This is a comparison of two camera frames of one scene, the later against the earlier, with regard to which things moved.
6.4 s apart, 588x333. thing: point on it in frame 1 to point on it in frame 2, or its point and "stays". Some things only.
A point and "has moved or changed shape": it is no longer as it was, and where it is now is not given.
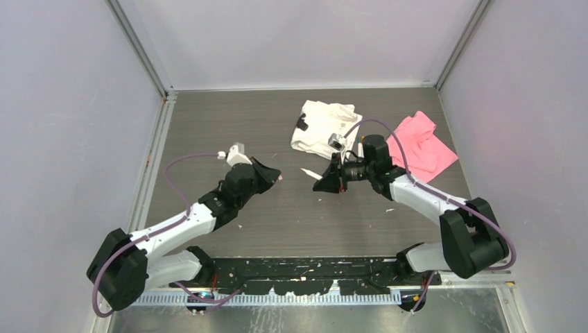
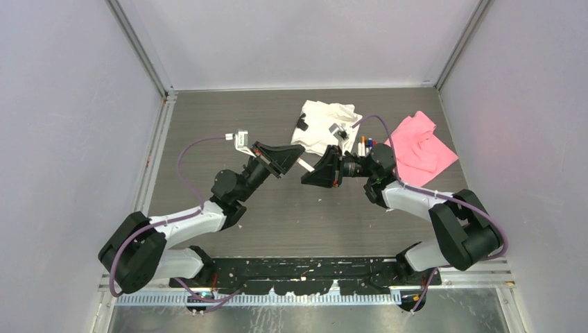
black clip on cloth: [301, 123] stays
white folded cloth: [318, 121] stays
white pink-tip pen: [312, 174] has moved or changed shape
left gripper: [272, 173] to [277, 159]
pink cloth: [426, 155] stays
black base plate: [299, 276] stays
